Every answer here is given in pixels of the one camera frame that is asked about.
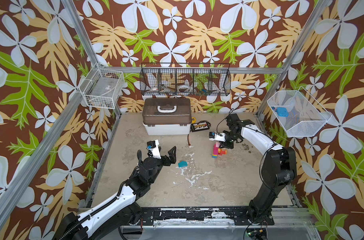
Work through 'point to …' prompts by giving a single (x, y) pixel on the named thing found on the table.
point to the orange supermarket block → (219, 151)
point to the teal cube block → (214, 157)
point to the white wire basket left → (103, 87)
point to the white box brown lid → (167, 116)
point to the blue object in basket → (282, 112)
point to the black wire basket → (185, 79)
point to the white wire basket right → (298, 112)
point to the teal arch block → (182, 164)
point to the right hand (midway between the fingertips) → (221, 141)
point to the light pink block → (217, 144)
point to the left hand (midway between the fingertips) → (168, 146)
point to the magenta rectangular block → (215, 150)
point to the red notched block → (222, 152)
